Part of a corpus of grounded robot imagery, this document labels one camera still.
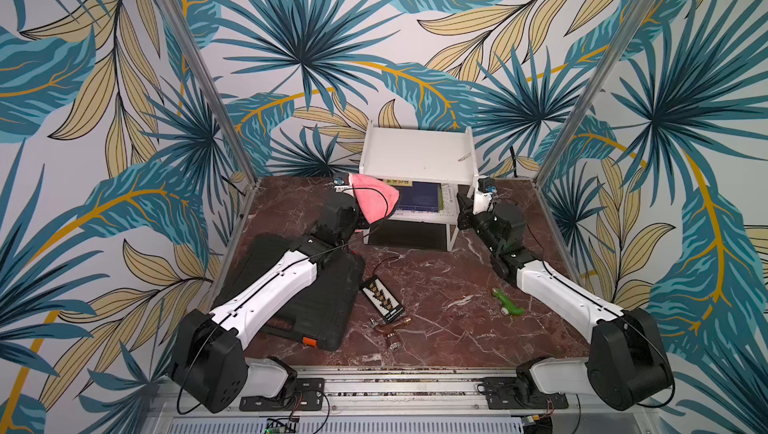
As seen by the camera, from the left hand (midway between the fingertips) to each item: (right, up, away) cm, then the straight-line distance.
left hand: (359, 201), depth 80 cm
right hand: (+28, +2, +2) cm, 28 cm away
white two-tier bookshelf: (+19, +9, -4) cm, 21 cm away
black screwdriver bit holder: (+6, -29, +8) cm, 30 cm away
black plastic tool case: (-10, -30, 0) cm, 31 cm away
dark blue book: (+17, +2, +6) cm, 18 cm away
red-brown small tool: (+8, -37, +2) cm, 38 cm away
